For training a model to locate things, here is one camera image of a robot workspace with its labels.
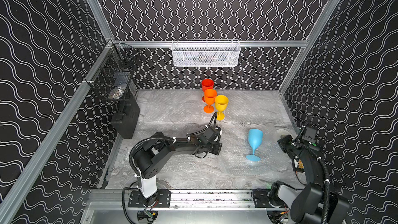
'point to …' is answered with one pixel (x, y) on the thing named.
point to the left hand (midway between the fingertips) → (221, 147)
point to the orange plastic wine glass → (210, 96)
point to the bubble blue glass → (234, 147)
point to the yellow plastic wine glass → (221, 103)
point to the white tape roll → (283, 131)
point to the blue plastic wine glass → (255, 139)
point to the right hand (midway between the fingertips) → (281, 142)
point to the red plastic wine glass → (207, 84)
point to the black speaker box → (125, 118)
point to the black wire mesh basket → (112, 75)
